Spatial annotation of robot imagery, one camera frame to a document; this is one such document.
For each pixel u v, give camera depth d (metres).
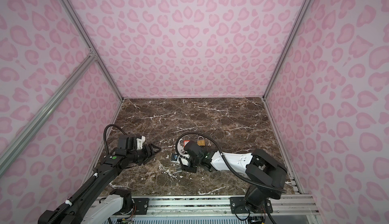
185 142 0.90
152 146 0.75
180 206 0.75
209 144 0.95
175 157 0.70
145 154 0.71
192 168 0.73
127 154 0.64
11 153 0.51
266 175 0.43
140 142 0.78
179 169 0.84
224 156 0.55
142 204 0.74
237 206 0.73
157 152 0.76
